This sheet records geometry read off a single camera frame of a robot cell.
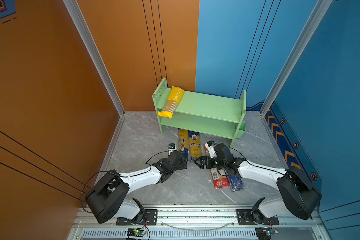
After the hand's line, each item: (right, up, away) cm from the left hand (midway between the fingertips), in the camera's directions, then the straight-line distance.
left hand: (180, 159), depth 89 cm
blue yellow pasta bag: (+9, +7, +8) cm, 14 cm away
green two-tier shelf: (+21, +26, -6) cm, 34 cm away
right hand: (+11, -1, -3) cm, 12 cm away
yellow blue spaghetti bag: (+2, +9, +10) cm, 13 cm away
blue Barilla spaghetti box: (+30, -11, -8) cm, 33 cm away
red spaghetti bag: (+22, -10, -6) cm, 25 cm away
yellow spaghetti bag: (-3, +37, -2) cm, 37 cm away
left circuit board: (-21, -31, -18) cm, 42 cm away
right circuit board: (+41, -31, -19) cm, 54 cm away
